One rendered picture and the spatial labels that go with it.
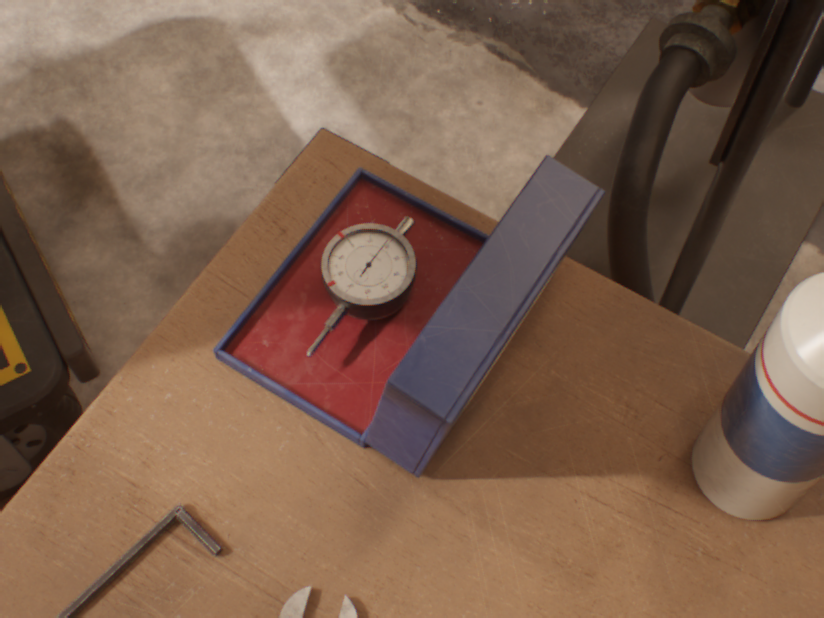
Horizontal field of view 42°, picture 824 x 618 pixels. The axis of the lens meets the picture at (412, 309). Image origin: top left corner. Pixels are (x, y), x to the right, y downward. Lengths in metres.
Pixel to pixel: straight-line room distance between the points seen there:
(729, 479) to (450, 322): 0.18
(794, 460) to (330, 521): 0.25
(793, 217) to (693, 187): 0.12
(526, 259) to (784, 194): 0.81
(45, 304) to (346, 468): 0.35
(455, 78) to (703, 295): 0.42
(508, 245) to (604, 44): 0.90
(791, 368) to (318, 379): 0.29
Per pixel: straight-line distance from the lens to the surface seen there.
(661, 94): 0.82
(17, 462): 1.09
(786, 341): 0.50
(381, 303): 0.64
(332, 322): 0.64
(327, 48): 1.43
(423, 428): 0.55
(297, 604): 0.61
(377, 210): 0.71
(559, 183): 0.59
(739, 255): 1.29
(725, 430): 0.59
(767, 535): 0.65
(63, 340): 0.88
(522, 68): 1.41
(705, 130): 1.38
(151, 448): 0.66
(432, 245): 0.69
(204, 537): 0.63
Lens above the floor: 1.07
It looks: 62 degrees down
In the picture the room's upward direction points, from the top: straight up
